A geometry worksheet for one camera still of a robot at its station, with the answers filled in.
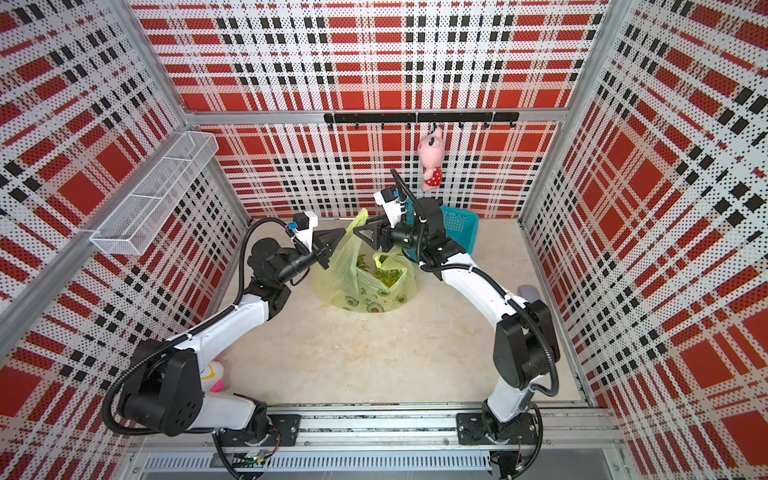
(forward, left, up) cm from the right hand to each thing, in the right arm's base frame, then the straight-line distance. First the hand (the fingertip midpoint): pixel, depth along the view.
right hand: (363, 227), depth 74 cm
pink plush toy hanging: (+30, -19, +3) cm, 36 cm away
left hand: (+1, +4, -2) cm, 4 cm away
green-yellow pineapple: (-4, +1, -9) cm, 10 cm away
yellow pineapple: (-4, -6, -17) cm, 18 cm away
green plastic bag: (-7, +1, -14) cm, 15 cm away
